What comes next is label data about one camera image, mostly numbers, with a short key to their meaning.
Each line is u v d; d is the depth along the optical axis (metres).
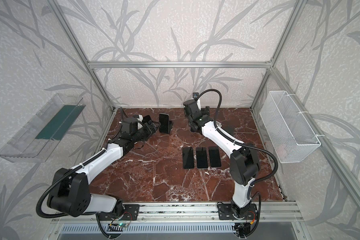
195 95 0.73
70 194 0.42
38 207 0.38
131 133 0.66
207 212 0.75
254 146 0.46
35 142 0.64
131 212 0.73
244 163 0.47
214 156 0.94
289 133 0.62
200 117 0.66
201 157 0.91
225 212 0.73
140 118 0.80
